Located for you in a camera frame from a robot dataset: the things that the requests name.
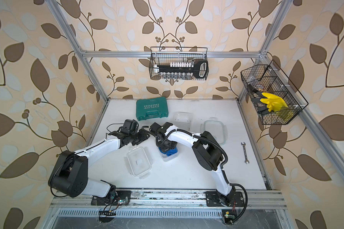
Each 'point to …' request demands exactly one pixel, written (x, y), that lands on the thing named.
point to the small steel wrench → (246, 160)
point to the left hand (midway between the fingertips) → (146, 134)
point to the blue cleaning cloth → (169, 152)
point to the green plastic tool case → (151, 108)
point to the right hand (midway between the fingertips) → (168, 147)
